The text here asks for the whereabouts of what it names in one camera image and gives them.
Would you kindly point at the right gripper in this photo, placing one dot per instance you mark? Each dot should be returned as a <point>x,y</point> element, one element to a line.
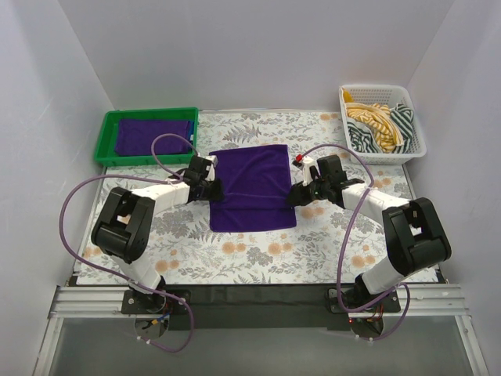
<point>299,194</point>

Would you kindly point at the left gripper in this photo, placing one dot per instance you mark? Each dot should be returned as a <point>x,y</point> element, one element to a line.
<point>214,189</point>

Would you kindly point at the purple towel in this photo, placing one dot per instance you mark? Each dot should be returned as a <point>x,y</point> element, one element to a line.
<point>255,181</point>
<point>135,137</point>

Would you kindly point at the blue towel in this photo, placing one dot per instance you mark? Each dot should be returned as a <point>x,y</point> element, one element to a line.
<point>191,133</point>

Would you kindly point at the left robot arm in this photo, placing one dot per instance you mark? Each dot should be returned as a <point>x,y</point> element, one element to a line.
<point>123,227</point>

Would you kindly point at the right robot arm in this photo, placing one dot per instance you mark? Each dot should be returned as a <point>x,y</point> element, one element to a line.
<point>414,235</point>

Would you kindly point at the green white striped towel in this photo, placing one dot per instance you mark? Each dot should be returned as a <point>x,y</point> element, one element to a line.
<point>362,139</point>

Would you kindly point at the white plastic laundry basket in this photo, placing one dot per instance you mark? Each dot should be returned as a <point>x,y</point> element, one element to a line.
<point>389,95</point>

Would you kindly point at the yellow white striped towel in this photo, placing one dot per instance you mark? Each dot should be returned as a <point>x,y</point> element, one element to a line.
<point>385,132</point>

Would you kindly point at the green plastic tray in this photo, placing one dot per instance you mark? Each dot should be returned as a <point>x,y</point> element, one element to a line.
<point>105,154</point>

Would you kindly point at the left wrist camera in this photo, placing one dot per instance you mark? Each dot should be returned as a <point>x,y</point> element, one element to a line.
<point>211,169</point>

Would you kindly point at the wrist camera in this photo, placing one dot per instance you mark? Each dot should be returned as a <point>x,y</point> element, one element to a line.
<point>307,165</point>
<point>211,169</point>

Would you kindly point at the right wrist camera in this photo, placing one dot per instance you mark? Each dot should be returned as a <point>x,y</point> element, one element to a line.
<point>307,165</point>

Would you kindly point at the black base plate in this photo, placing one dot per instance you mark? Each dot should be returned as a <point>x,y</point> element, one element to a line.
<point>334,319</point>

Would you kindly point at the aluminium rail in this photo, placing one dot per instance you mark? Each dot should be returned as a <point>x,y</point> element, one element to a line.
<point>111,301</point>

